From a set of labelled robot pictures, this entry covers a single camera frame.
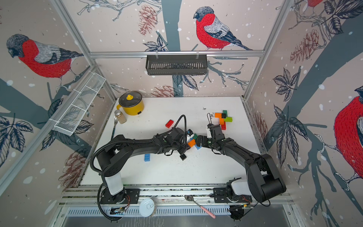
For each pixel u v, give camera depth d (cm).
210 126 83
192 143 90
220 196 73
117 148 53
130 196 73
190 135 80
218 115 104
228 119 104
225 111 107
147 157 86
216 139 70
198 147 92
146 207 66
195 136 83
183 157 86
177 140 73
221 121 101
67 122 79
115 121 105
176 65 106
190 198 75
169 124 104
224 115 104
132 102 104
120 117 100
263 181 42
